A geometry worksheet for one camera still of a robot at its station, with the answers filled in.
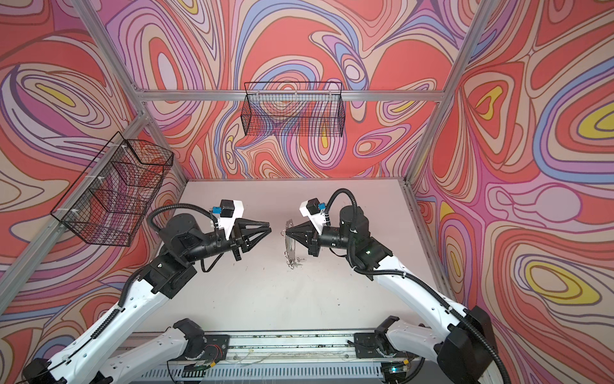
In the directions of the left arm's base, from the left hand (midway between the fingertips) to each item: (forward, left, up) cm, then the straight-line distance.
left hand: (269, 229), depth 59 cm
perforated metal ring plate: (0, -5, -8) cm, 9 cm away
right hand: (+2, -5, -8) cm, 9 cm away
